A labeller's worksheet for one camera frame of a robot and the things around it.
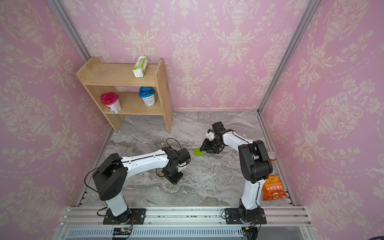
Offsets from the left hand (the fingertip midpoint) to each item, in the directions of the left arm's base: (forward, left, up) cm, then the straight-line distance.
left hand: (175, 182), depth 82 cm
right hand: (+20, -16, +2) cm, 26 cm away
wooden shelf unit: (+62, +38, +17) cm, 74 cm away
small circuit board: (-22, +24, -6) cm, 33 cm away
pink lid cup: (+35, +37, +29) cm, 58 cm away
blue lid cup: (+41, +18, +28) cm, 53 cm away
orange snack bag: (-4, -52, +3) cm, 52 cm away
